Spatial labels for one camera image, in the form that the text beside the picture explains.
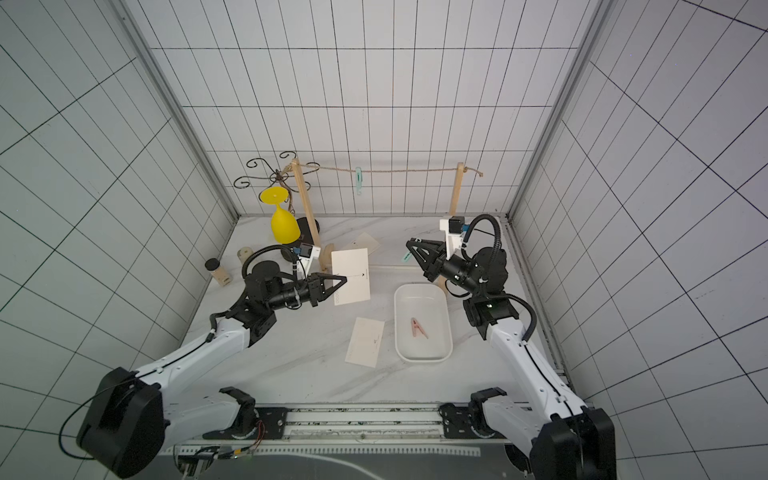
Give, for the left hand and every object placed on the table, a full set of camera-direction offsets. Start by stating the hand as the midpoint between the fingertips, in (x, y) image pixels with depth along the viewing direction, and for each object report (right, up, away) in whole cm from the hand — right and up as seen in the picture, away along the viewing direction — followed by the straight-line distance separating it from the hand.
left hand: (343, 284), depth 75 cm
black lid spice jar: (-44, +3, +18) cm, 48 cm away
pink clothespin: (+20, -15, +14) cm, 29 cm away
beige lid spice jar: (-35, +7, +20) cm, 41 cm away
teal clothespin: (+16, +7, -7) cm, 19 cm away
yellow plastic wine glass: (-20, +15, +12) cm, 28 cm away
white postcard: (+3, +11, +37) cm, 39 cm away
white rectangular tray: (+23, -15, +14) cm, 31 cm away
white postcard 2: (+2, +5, +2) cm, 6 cm away
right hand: (+17, +12, -6) cm, 22 cm away
